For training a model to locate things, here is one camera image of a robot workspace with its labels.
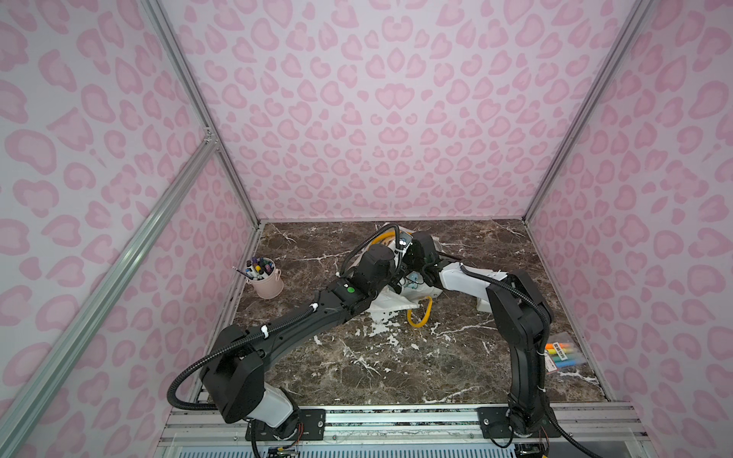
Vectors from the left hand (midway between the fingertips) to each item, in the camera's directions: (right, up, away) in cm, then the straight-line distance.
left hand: (400, 251), depth 78 cm
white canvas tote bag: (+6, -15, +19) cm, 24 cm away
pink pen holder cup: (-42, -9, +12) cm, 44 cm away
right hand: (-3, 0, +18) cm, 18 cm away
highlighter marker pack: (+47, -31, +5) cm, 57 cm away
